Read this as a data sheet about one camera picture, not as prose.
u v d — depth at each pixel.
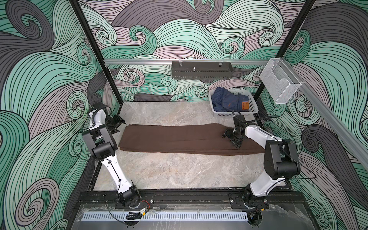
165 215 0.70
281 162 0.46
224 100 1.10
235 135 0.79
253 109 1.07
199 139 0.98
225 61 0.95
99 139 0.59
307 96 0.70
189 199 0.74
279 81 0.79
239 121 0.73
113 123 0.85
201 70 0.96
